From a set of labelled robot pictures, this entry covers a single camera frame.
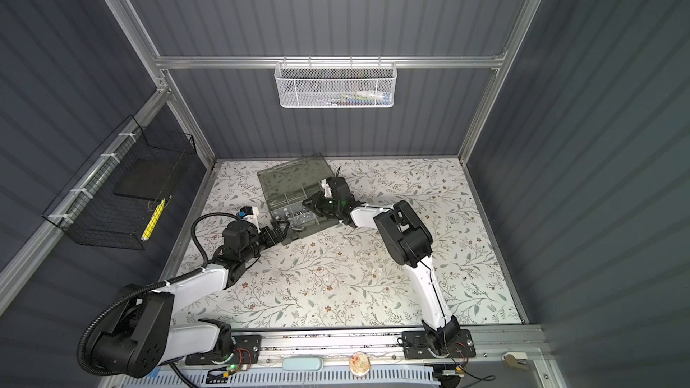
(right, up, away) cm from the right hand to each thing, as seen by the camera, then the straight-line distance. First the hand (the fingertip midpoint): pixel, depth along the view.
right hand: (305, 203), depth 96 cm
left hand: (-6, -8, -8) cm, 13 cm away
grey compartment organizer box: (-11, +5, +14) cm, 18 cm away
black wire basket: (-46, +2, -25) cm, 53 cm away
